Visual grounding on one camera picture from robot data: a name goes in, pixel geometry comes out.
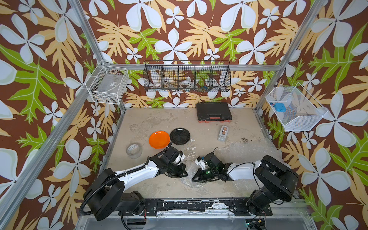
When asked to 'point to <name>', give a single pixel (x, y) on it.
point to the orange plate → (159, 140)
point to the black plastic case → (213, 111)
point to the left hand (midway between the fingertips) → (189, 173)
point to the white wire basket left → (107, 83)
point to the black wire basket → (187, 75)
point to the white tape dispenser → (223, 134)
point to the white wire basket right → (303, 111)
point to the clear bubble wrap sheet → (247, 152)
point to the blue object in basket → (280, 107)
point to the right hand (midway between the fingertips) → (191, 179)
